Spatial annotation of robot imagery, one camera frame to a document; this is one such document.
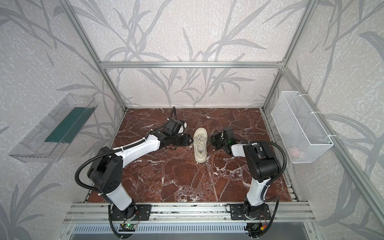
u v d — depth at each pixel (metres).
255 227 0.75
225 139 0.79
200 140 0.93
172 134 0.70
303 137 0.61
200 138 0.93
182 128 0.74
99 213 0.75
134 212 0.70
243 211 0.73
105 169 0.46
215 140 0.86
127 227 0.71
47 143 0.63
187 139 0.78
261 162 0.50
